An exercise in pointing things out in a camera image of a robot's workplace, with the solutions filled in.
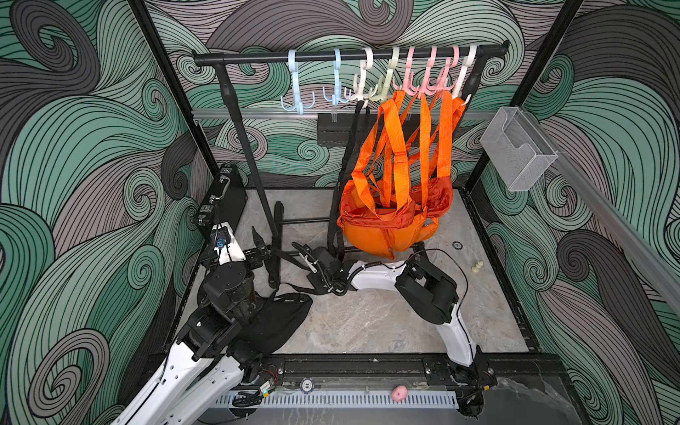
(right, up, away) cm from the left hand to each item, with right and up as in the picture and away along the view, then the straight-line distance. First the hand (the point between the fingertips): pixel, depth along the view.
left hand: (235, 233), depth 63 cm
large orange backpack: (+44, -6, +29) cm, 53 cm away
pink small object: (+42, -43, +5) cm, 60 cm away
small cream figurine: (+76, -14, +29) cm, 82 cm away
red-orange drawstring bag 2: (+39, +10, +18) cm, 44 cm away
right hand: (+15, -17, +29) cm, 37 cm away
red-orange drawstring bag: (+54, +10, +14) cm, 57 cm away
